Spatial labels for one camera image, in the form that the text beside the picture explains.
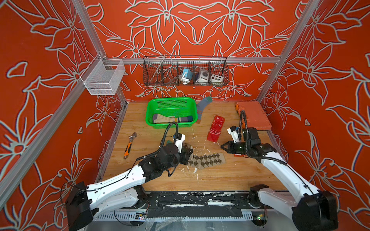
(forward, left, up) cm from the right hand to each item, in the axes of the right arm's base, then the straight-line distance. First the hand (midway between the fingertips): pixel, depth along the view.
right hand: (219, 146), depth 79 cm
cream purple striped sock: (+29, +38, -11) cm, 49 cm away
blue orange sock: (+46, +7, -14) cm, 49 cm away
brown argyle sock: (-4, +7, -13) cm, 15 cm away
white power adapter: (+39, +8, +19) cm, 44 cm away
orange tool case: (+31, -33, -9) cm, 46 cm away
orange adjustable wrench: (+5, +57, -12) cm, 58 cm away
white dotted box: (+42, -2, +16) cm, 45 cm away
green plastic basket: (+38, +39, -13) cm, 56 cm away
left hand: (-5, +15, +5) cm, 16 cm away
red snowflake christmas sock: (+20, -2, -12) cm, 24 cm away
